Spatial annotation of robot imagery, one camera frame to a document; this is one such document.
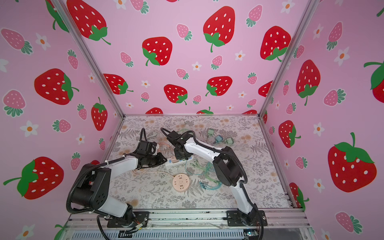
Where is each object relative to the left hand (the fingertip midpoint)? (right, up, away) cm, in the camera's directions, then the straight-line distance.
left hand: (166, 159), depth 92 cm
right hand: (+10, +3, 0) cm, 10 cm away
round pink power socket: (+10, -11, -8) cm, 17 cm away
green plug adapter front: (+29, +17, +18) cm, 38 cm away
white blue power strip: (+2, -2, 0) cm, 2 cm away
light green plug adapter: (+42, +11, +12) cm, 45 cm away
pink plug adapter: (+5, +1, -4) cm, 7 cm away
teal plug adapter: (+35, +13, +12) cm, 39 cm away
